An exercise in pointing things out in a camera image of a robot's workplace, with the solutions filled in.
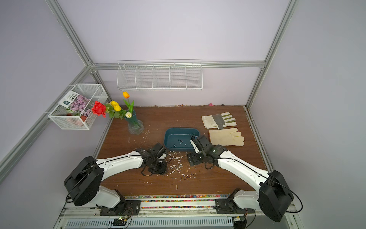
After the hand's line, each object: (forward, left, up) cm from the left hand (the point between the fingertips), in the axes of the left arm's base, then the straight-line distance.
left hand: (164, 172), depth 84 cm
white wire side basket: (+23, +49, +28) cm, 61 cm away
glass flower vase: (+33, +22, +3) cm, 40 cm away
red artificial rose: (+22, +28, +34) cm, 49 cm away
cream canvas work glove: (+22, -46, -1) cm, 51 cm away
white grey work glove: (+37, -41, -1) cm, 55 cm away
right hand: (+6, -18, +7) cm, 20 cm away
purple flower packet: (+28, +42, +32) cm, 60 cm away
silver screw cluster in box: (+22, -10, -2) cm, 24 cm away
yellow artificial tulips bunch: (+28, +25, +26) cm, 46 cm away
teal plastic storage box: (+23, -8, -1) cm, 24 cm away
